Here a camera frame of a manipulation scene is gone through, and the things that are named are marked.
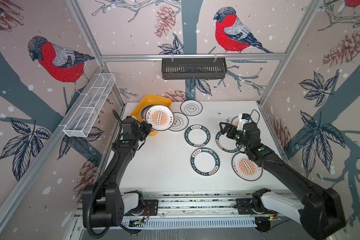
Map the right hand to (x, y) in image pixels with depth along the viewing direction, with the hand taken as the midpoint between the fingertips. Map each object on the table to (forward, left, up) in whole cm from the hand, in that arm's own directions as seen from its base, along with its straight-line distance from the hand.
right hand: (224, 126), depth 81 cm
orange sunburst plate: (-15, -14, -21) cm, 30 cm away
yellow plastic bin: (+37, +54, -15) cm, 67 cm away
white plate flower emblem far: (+33, +19, -19) cm, 43 cm away
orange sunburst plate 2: (+8, +38, -2) cm, 38 cm away
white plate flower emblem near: (+19, +27, -20) cm, 38 cm away
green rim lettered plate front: (-12, +10, -21) cm, 26 cm away
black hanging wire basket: (+45, +17, +9) cm, 49 cm away
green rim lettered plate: (+7, +15, -20) cm, 26 cm away
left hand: (0, +41, +2) cm, 41 cm away
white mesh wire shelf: (-8, +71, +12) cm, 73 cm away
